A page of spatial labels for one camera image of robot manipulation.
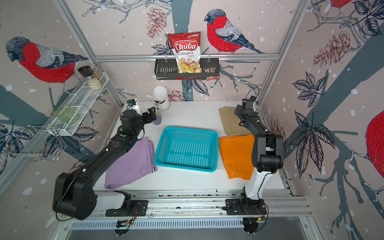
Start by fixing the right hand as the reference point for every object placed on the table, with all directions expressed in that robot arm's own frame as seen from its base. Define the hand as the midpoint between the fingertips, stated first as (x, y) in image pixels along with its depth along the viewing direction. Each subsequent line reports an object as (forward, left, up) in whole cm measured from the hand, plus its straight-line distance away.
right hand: (244, 108), depth 98 cm
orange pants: (-26, +5, -15) cm, 30 cm away
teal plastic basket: (-24, +37, -14) cm, 46 cm away
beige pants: (-3, +7, -12) cm, 14 cm away
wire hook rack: (-36, +90, +23) cm, 100 cm away
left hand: (-13, +57, +14) cm, 60 cm away
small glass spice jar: (+4, +90, +23) cm, 93 cm away
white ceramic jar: (+18, +62, -6) cm, 65 cm away
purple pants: (-34, +65, -12) cm, 75 cm away
